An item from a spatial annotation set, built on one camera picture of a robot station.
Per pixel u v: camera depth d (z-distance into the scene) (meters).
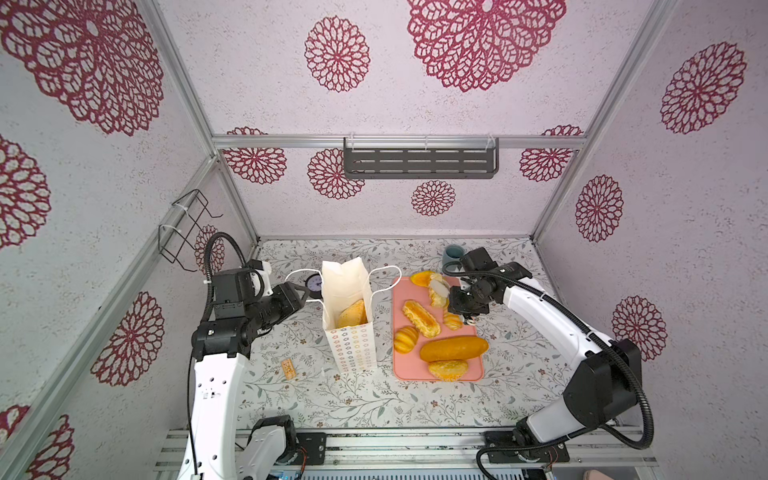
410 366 0.88
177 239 0.75
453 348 0.86
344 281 0.81
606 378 0.42
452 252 1.04
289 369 0.86
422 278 1.03
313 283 0.76
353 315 0.92
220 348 0.45
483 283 0.60
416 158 0.95
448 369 0.81
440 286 0.90
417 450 0.76
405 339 0.89
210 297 0.51
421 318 0.94
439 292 0.90
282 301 0.61
